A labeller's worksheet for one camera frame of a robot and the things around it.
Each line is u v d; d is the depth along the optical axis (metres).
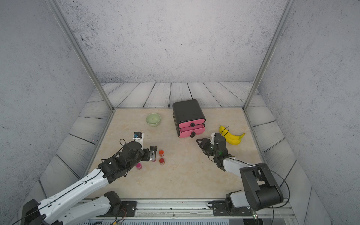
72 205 0.44
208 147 0.79
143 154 0.59
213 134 0.86
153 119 1.10
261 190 0.43
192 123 0.92
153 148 0.70
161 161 0.88
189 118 0.93
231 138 0.93
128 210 0.73
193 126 0.91
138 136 0.67
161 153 0.90
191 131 0.93
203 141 0.82
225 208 0.72
